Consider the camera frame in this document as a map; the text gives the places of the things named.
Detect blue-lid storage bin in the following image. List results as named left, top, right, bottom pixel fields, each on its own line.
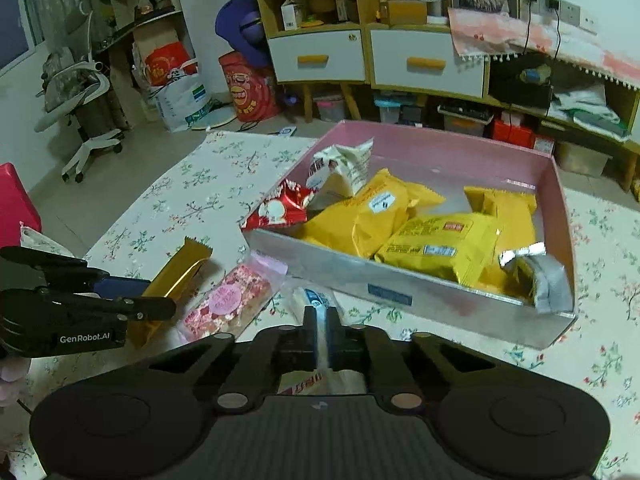
left=375, top=95, right=426, bottom=126

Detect purple plush cushion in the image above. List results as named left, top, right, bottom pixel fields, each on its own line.
left=215, top=0, right=273, bottom=68

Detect small clear storage bin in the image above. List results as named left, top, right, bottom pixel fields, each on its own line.
left=314, top=95, right=346, bottom=122

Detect red packet white circles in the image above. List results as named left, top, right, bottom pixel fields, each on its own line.
left=241, top=179, right=313, bottom=233

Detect long low drawer cabinet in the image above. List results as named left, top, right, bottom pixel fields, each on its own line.
left=487, top=50, right=640, bottom=193

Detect pink sprinkled snack packet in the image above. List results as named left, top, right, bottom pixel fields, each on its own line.
left=181, top=251, right=289, bottom=339

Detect gold bar packet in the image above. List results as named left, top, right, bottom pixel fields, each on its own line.
left=127, top=236, right=214, bottom=348

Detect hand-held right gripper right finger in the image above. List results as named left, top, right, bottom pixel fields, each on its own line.
left=325, top=307, right=493, bottom=411

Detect yellow packet red label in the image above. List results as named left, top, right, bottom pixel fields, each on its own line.
left=375, top=212, right=502, bottom=287

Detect round white base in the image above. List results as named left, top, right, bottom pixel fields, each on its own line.
left=187, top=110, right=236, bottom=131

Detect black box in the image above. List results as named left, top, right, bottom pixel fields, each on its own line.
left=487, top=62, right=553, bottom=109

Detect white office chair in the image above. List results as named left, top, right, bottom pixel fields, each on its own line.
left=35, top=10, right=126, bottom=183

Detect silver foil packet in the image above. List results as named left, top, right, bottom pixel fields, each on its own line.
left=500, top=241, right=570, bottom=315

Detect white carton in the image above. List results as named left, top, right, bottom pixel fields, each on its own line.
left=280, top=0, right=303, bottom=31

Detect pink tasselled cloth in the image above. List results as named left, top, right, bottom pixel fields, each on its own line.
left=447, top=7, right=640, bottom=91

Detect white nut packet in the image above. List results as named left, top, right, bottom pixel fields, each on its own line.
left=325, top=138, right=375, bottom=197

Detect silver pink-lined cardboard box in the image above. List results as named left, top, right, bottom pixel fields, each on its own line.
left=241, top=119, right=578, bottom=351

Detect floral tablecloth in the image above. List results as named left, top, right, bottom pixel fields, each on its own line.
left=0, top=130, right=640, bottom=480

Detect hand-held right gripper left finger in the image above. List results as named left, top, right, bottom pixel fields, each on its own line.
left=150, top=306, right=321, bottom=411

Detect person's left hand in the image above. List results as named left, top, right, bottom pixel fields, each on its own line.
left=0, top=357, right=30, bottom=407

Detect pile of papers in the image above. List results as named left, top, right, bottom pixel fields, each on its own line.
left=550, top=82, right=631, bottom=138

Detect storage shelf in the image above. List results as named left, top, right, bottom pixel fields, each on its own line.
left=95, top=0, right=183, bottom=126

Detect clear biscuit roll packet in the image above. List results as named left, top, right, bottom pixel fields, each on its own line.
left=276, top=285, right=368, bottom=397

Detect red plastic box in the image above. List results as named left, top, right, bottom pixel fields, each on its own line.
left=0, top=162, right=42, bottom=246

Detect yellow waffle packet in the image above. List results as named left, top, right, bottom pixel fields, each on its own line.
left=302, top=169, right=447, bottom=259
left=464, top=186, right=538, bottom=293

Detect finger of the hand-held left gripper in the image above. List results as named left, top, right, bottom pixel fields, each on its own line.
left=35, top=286, right=179, bottom=322
left=0, top=246, right=152, bottom=297

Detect clear bin dark contents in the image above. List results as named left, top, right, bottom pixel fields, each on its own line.
left=440, top=102, right=493, bottom=136

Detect yellow wood cabinet white drawer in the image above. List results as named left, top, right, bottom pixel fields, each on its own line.
left=250, top=0, right=372, bottom=122
left=367, top=0, right=493, bottom=111

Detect white red shopping bag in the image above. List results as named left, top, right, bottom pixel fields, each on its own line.
left=145, top=42, right=216, bottom=133

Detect clear bin pale contents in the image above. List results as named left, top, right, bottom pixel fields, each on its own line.
left=555, top=140, right=611, bottom=176

